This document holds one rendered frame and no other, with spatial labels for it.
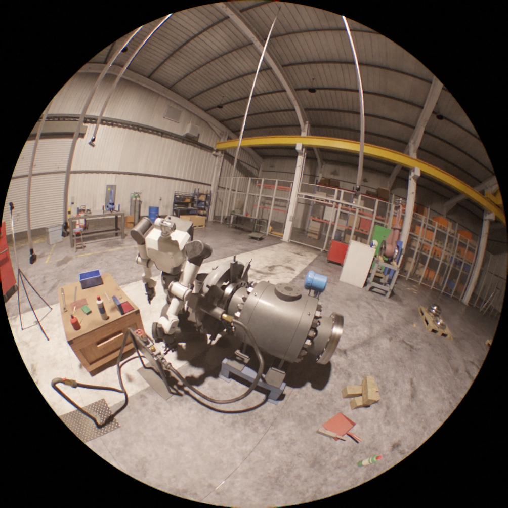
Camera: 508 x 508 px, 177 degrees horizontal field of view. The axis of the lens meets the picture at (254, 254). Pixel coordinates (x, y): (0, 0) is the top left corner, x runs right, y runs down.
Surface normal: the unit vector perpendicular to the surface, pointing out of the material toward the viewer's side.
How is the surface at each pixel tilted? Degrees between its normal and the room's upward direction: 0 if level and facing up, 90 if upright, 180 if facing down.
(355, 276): 90
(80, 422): 0
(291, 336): 66
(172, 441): 0
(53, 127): 90
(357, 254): 90
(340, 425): 0
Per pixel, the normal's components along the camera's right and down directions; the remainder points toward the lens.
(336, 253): -0.37, 0.21
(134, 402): 0.17, -0.95
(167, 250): 0.14, 0.00
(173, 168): 0.84, 0.29
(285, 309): -0.09, -0.69
